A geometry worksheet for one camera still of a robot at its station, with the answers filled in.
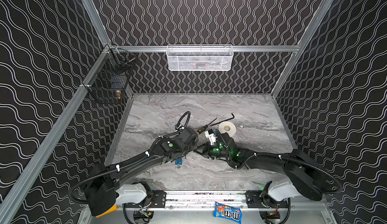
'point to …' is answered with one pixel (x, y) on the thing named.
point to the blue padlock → (178, 162)
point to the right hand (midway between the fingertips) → (193, 151)
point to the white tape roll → (227, 127)
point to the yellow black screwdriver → (205, 126)
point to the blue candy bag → (227, 212)
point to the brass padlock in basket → (118, 94)
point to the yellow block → (114, 208)
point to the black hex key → (226, 120)
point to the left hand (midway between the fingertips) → (199, 144)
